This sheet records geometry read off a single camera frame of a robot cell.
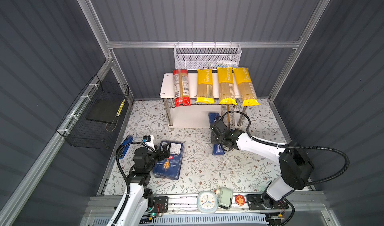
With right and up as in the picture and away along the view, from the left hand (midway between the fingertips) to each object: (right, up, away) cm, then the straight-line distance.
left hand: (163, 145), depth 83 cm
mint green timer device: (+33, -23, -11) cm, 42 cm away
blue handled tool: (-25, +1, +13) cm, 28 cm away
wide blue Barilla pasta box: (+4, -12, -3) cm, 13 cm away
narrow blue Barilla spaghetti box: (+30, -2, -1) cm, 30 cm away
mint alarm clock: (+24, -25, -10) cm, 36 cm away
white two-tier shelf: (+19, +16, +18) cm, 31 cm away
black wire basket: (-33, +14, -11) cm, 37 cm away
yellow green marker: (-22, +21, -3) cm, 30 cm away
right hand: (+30, +4, +6) cm, 31 cm away
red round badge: (+41, -26, -8) cm, 49 cm away
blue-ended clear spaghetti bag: (+42, +13, +14) cm, 46 cm away
